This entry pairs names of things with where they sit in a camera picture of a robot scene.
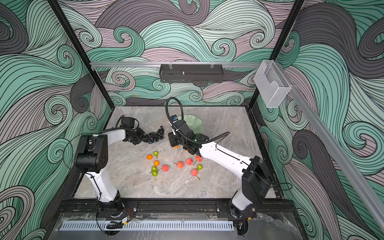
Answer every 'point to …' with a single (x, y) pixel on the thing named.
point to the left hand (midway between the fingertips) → (147, 134)
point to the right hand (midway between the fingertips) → (171, 134)
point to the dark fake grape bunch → (153, 137)
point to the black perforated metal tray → (191, 73)
